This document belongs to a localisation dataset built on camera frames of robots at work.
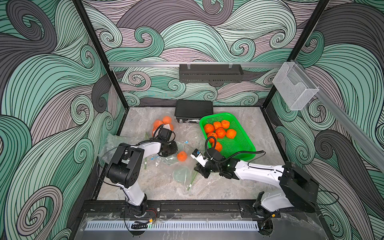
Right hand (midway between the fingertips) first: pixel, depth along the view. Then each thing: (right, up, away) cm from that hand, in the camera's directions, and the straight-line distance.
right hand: (194, 168), depth 82 cm
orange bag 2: (+16, +10, +10) cm, 21 cm away
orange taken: (+17, +23, +21) cm, 36 cm away
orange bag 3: (-7, +5, +5) cm, 10 cm away
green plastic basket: (+31, +5, +9) cm, 33 cm away
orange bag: (+25, +18, +16) cm, 35 cm away
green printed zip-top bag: (-54, +12, +13) cm, 57 cm away
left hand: (-11, +8, +12) cm, 18 cm away
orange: (+23, +24, +21) cm, 39 cm away
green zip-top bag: (-9, 0, +6) cm, 11 cm away
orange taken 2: (+12, +13, +15) cm, 24 cm away
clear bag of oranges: (-7, +18, +22) cm, 30 cm away
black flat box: (0, +34, +29) cm, 45 cm away
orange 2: (+18, +18, +15) cm, 30 cm away
